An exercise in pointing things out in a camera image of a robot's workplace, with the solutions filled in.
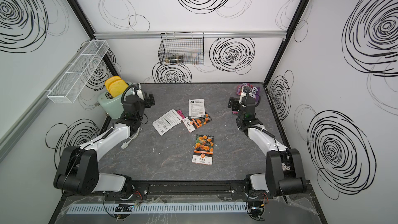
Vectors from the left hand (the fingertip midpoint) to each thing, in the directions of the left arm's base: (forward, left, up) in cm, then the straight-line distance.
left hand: (143, 92), depth 85 cm
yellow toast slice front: (+6, +18, -3) cm, 19 cm away
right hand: (0, -56, -1) cm, 56 cm away
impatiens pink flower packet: (+1, -19, -21) cm, 29 cm away
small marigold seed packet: (-7, -27, -21) cm, 35 cm away
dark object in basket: (+17, -16, +10) cm, 26 cm away
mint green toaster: (-3, +20, -11) cm, 22 cm away
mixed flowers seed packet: (+6, -30, -21) cm, 37 cm away
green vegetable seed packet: (-6, -11, -21) cm, 25 cm away
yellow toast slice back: (+9, +22, 0) cm, 24 cm away
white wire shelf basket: (-6, +30, +11) cm, 33 cm away
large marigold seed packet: (-24, -35, -22) cm, 48 cm away
